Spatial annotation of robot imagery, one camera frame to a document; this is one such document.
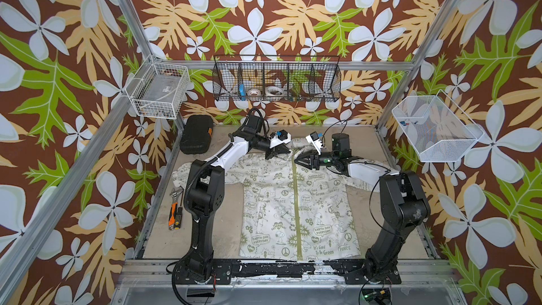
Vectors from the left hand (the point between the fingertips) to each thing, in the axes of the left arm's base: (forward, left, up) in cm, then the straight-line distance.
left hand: (289, 146), depth 89 cm
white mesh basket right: (0, -57, +11) cm, 58 cm away
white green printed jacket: (-22, 0, -17) cm, 28 cm away
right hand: (-6, -3, -2) cm, 7 cm away
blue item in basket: (+24, +21, +11) cm, 34 cm away
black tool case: (+18, +48, -14) cm, 54 cm away
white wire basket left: (+16, +55, +17) cm, 59 cm away
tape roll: (+23, +16, +10) cm, 30 cm away
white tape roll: (+27, +7, +9) cm, 29 cm away
